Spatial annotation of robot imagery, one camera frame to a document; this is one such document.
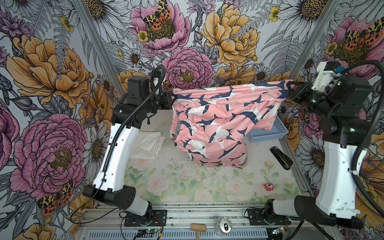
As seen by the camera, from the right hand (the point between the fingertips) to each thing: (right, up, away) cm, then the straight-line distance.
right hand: (285, 88), depth 56 cm
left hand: (-42, -4, +10) cm, 43 cm away
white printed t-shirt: (-65, -27, +43) cm, 82 cm away
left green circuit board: (-59, -65, +17) cm, 90 cm away
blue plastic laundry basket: (+25, -17, +51) cm, 60 cm away
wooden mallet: (-32, -61, +14) cm, 71 cm away
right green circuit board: (+6, -63, +15) cm, 66 cm away
